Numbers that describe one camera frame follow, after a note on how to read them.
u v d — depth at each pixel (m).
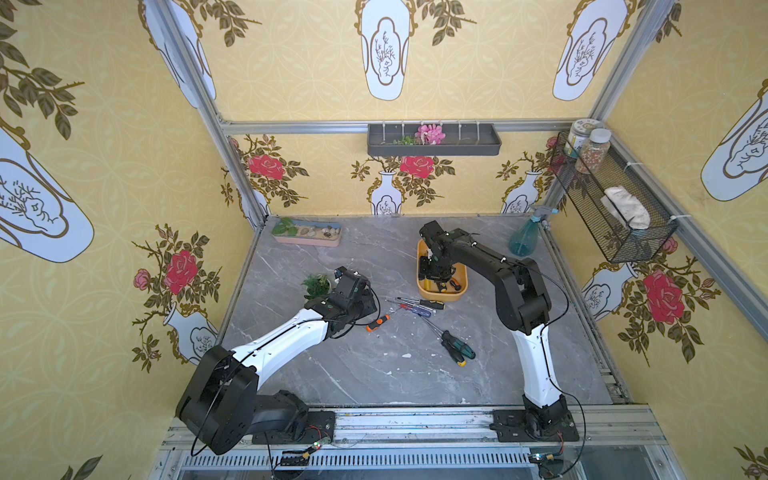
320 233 1.13
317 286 0.92
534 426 0.65
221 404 0.41
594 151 0.80
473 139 0.92
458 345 0.86
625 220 0.68
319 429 0.73
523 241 1.07
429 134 0.88
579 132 0.85
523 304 0.57
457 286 0.98
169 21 0.72
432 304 0.95
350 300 0.65
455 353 0.85
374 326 0.90
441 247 0.76
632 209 0.69
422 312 0.93
